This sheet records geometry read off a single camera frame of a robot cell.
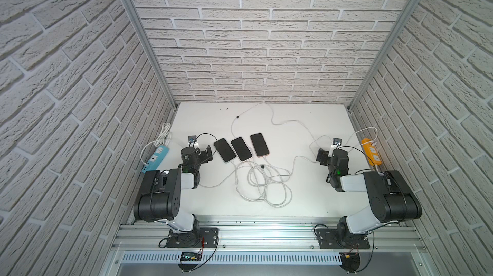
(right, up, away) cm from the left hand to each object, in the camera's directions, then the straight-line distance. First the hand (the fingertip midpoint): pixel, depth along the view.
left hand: (196, 143), depth 94 cm
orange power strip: (+92, -5, +6) cm, 92 cm away
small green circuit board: (+5, -41, -23) cm, 47 cm away
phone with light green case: (+13, -4, +8) cm, 15 cm away
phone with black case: (+32, -2, +7) cm, 33 cm away
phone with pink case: (+22, -4, +6) cm, 23 cm away
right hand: (+65, -3, +1) cm, 65 cm away
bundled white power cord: (-23, +2, +13) cm, 26 cm away
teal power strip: (-21, -8, +1) cm, 22 cm away
